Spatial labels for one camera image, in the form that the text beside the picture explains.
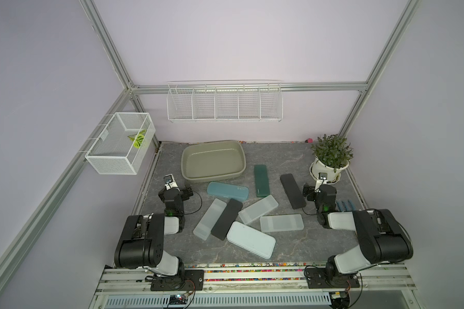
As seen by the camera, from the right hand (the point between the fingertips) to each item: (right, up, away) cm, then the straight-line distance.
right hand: (316, 182), depth 95 cm
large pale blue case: (-33, -23, -12) cm, 42 cm away
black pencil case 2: (-46, -18, -10) cm, 50 cm away
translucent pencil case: (-52, -17, -7) cm, 56 cm away
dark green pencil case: (-26, 0, +9) cm, 28 cm away
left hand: (-68, 0, -3) cm, 68 cm away
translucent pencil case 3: (-19, -18, -7) cm, 27 cm away
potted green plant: (+6, +14, -5) cm, 16 cm away
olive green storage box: (-57, +11, +19) cm, 61 cm away
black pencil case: (-10, -5, +5) cm, 12 cm away
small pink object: (+8, +24, +29) cm, 39 cm away
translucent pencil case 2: (-31, -13, -3) cm, 34 cm away
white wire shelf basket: (-46, +42, +5) cm, 62 cm away
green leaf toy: (-81, +20, -14) cm, 85 cm away
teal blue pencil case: (-44, -5, +3) cm, 45 cm away
